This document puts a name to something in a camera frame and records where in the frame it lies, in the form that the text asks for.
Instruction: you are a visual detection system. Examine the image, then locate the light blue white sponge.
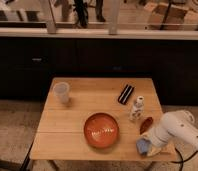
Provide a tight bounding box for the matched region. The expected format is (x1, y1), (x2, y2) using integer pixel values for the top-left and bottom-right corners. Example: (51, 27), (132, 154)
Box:
(136, 138), (151, 155)

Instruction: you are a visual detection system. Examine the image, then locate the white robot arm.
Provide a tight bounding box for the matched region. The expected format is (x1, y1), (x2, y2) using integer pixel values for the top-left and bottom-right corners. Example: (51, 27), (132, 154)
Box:
(148, 110), (198, 150)

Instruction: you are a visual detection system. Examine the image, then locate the orange ceramic bowl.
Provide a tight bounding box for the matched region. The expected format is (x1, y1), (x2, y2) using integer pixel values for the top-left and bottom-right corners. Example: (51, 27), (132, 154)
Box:
(83, 113), (119, 149)

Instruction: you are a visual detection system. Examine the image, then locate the dark red spoon rest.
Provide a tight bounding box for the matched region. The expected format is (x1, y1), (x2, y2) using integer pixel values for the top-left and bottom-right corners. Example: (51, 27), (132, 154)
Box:
(140, 117), (153, 134)

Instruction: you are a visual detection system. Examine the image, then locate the small white patterned bottle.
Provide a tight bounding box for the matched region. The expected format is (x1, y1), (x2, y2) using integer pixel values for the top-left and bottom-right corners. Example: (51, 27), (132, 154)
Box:
(129, 96), (144, 121)

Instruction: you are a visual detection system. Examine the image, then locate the black striped rectangular case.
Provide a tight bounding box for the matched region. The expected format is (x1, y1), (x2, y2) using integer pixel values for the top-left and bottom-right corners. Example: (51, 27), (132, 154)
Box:
(118, 85), (134, 105)

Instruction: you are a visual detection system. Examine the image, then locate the wooden table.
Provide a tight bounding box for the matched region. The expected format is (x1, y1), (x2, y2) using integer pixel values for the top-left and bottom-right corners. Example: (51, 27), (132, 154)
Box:
(29, 77), (178, 171)

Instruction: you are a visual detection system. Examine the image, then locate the translucent plastic cup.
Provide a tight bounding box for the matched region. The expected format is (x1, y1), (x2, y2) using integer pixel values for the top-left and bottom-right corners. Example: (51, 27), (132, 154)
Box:
(53, 82), (70, 103)

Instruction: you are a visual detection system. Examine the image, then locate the cardboard box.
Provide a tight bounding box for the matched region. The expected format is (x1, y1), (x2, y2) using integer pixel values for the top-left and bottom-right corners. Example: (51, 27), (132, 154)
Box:
(143, 2), (198, 32)

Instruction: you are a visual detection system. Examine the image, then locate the black cable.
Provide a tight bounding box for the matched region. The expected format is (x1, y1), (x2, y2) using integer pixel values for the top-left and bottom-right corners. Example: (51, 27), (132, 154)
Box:
(172, 148), (198, 171)

